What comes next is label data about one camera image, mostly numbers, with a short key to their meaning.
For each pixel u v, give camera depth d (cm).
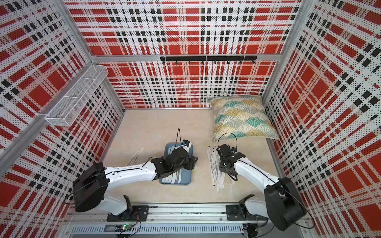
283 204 41
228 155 67
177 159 62
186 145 73
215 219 73
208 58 88
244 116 93
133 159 93
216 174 86
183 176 84
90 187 43
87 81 84
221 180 84
